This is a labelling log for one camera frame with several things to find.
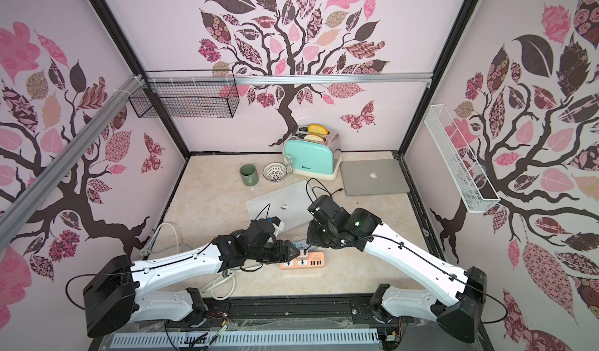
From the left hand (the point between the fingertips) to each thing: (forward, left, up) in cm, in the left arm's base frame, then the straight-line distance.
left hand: (290, 260), depth 77 cm
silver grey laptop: (+43, -36, -8) cm, 56 cm away
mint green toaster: (+44, -12, +4) cm, 46 cm away
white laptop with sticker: (+28, +2, -8) cm, 29 cm away
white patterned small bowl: (+45, +10, -6) cm, 46 cm away
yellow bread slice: (+56, -10, +12) cm, 58 cm away
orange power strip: (+1, -8, -2) cm, 9 cm away
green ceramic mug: (+41, +21, -3) cm, 46 cm away
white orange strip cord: (-8, +22, -2) cm, 23 cm away
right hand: (+3, -7, +10) cm, 13 cm away
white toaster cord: (+42, +2, +3) cm, 42 cm away
